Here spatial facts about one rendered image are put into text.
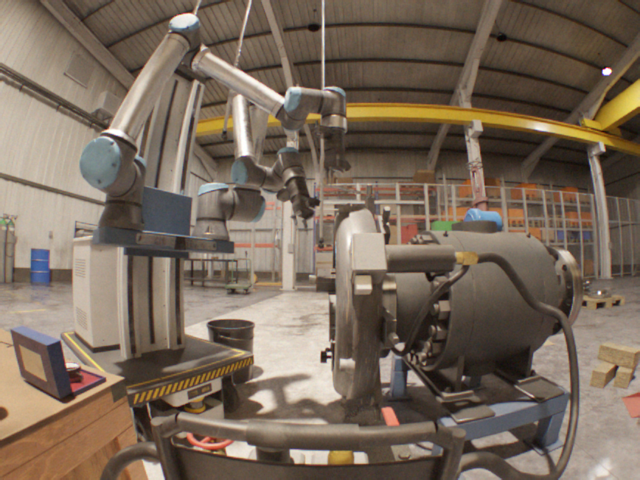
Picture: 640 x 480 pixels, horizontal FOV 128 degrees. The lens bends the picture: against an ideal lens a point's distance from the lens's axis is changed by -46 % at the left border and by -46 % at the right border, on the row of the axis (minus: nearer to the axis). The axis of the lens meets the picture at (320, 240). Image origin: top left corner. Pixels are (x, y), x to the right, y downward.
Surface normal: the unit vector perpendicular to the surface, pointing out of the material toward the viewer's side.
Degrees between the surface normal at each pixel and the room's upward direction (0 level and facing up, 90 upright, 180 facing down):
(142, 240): 90
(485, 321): 98
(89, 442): 90
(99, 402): 90
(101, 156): 95
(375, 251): 67
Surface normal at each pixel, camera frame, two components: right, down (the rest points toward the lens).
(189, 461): -0.02, -0.09
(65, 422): 1.00, 0.00
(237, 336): 0.56, -0.01
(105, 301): 0.90, -0.03
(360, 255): -0.02, -0.47
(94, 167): 0.25, 0.00
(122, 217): 0.59, -0.40
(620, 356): -1.00, -0.01
